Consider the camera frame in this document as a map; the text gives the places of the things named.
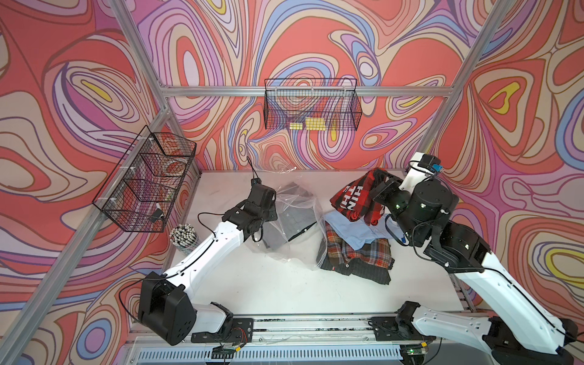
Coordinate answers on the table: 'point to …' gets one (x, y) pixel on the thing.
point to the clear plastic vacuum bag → (309, 247)
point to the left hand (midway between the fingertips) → (271, 207)
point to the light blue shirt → (355, 233)
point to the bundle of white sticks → (185, 237)
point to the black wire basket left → (140, 195)
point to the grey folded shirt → (296, 212)
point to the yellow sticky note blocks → (312, 123)
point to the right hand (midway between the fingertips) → (373, 178)
